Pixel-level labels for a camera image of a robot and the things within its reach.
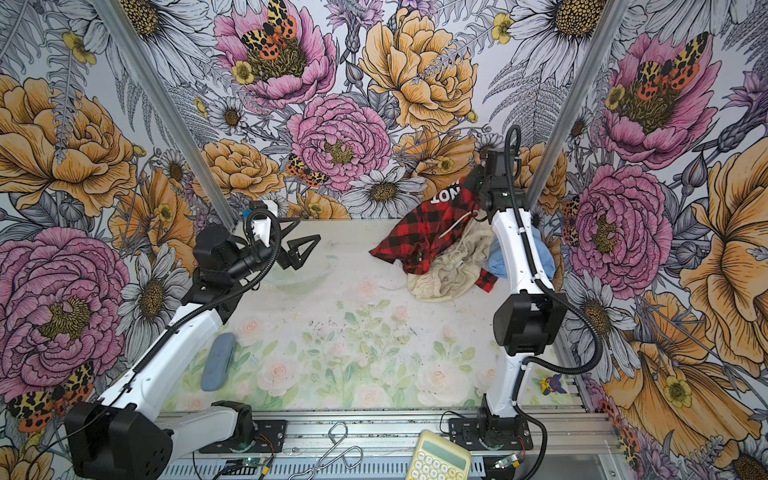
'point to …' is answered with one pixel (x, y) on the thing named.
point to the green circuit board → (243, 466)
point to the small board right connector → (511, 460)
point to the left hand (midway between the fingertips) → (309, 235)
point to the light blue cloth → (496, 257)
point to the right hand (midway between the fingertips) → (473, 182)
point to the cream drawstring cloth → (456, 269)
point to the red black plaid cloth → (415, 240)
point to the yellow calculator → (437, 458)
